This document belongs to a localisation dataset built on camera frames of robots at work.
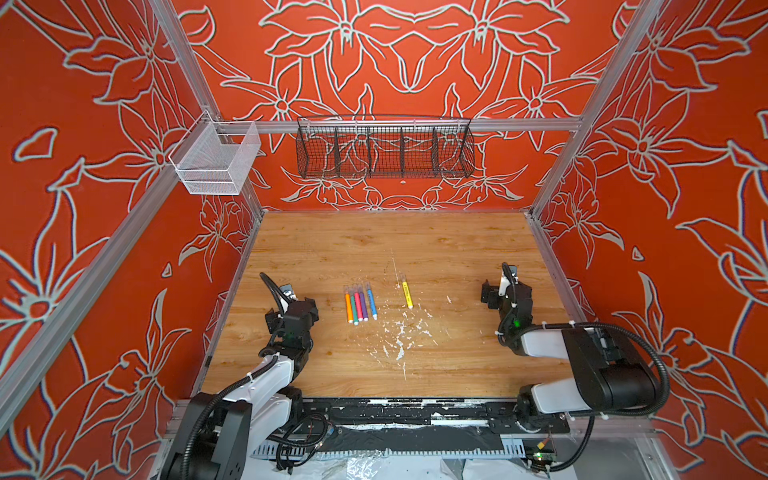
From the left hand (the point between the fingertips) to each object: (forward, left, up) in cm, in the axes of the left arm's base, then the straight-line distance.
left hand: (288, 303), depth 87 cm
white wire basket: (+37, +28, +25) cm, 53 cm away
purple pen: (+5, -22, -6) cm, 23 cm away
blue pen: (+6, -24, -7) cm, 26 cm away
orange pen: (+2, -17, -6) cm, 19 cm away
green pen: (+2, -19, -6) cm, 20 cm away
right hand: (+12, -65, +1) cm, 66 cm away
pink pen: (+6, -20, -6) cm, 21 cm away
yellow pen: (+7, -36, -6) cm, 37 cm away
